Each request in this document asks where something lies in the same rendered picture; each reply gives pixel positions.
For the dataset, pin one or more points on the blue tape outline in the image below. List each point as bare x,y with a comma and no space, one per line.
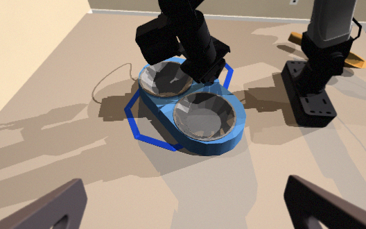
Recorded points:
153,141

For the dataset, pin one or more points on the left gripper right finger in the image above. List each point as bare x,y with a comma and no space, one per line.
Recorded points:
309,204

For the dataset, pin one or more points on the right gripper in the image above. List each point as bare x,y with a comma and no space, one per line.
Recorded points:
206,64

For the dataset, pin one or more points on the steel bowl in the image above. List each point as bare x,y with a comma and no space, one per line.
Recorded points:
204,116
164,79

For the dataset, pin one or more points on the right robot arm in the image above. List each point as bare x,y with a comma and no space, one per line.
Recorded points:
326,43

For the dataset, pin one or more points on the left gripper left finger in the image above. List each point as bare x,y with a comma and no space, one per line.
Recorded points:
63,208

